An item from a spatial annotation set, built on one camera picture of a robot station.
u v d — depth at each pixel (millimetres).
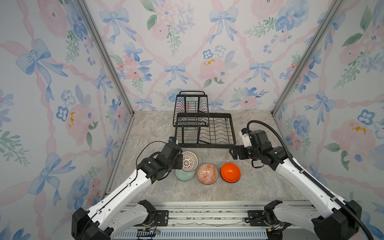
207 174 858
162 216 748
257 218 727
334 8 693
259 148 583
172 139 676
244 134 695
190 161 819
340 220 373
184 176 869
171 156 569
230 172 854
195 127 860
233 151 709
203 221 737
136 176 480
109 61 894
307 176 457
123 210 592
